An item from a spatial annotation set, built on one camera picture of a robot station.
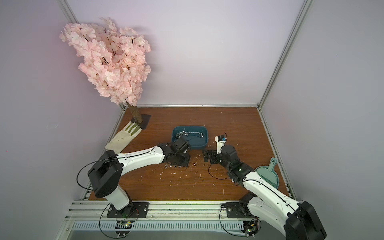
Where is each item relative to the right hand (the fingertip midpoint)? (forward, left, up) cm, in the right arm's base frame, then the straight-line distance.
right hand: (209, 148), depth 80 cm
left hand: (-5, +10, -10) cm, 15 cm away
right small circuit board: (-33, -20, -16) cm, 42 cm away
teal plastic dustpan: (-8, -35, -13) cm, 38 cm away
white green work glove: (+13, +59, -13) cm, 61 cm away
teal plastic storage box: (+16, +7, -13) cm, 22 cm away
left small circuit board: (-35, +42, -16) cm, 57 cm away
